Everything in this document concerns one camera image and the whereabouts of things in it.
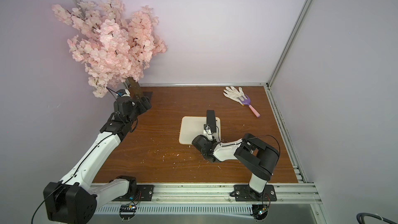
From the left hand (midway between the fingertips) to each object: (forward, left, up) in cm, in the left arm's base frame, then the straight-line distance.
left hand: (142, 100), depth 80 cm
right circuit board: (-45, -59, -26) cm, 79 cm away
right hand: (-8, -35, -23) cm, 43 cm away
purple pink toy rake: (+18, -63, -23) cm, 70 cm away
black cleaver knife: (+3, -37, -25) cm, 45 cm away
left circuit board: (-46, +4, -29) cm, 54 cm away
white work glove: (+26, -54, -24) cm, 65 cm away
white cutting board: (-1, -24, -25) cm, 35 cm away
